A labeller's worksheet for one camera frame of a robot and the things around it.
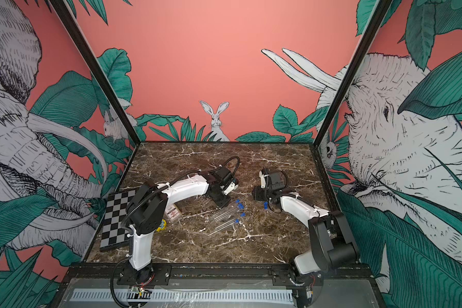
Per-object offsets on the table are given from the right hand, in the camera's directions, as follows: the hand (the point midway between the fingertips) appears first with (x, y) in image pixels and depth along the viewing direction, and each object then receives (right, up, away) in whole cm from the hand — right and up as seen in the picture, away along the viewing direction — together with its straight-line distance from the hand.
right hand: (253, 188), depth 91 cm
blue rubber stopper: (+6, -9, +2) cm, 11 cm away
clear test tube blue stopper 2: (-10, -12, 0) cm, 15 cm away
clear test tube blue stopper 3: (-14, -17, -5) cm, 23 cm away
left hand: (-13, -6, +1) cm, 14 cm away
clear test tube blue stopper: (-16, -11, -1) cm, 20 cm away
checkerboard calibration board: (-61, -19, -10) cm, 65 cm away
